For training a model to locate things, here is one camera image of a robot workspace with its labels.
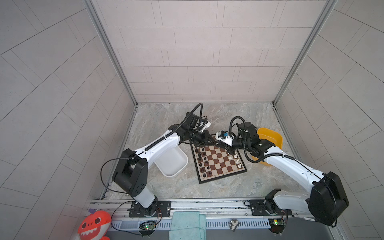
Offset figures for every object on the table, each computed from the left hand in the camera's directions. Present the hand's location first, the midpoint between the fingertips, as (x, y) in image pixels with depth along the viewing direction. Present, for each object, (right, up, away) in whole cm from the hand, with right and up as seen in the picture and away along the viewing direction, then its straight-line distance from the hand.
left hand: (218, 143), depth 74 cm
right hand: (-1, 0, +3) cm, 3 cm away
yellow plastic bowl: (+38, 0, +22) cm, 44 cm away
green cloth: (-15, -36, -8) cm, 40 cm away
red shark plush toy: (-52, -31, -15) cm, 62 cm away
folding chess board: (-1, -13, +11) cm, 17 cm away
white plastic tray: (-25, -13, +11) cm, 30 cm away
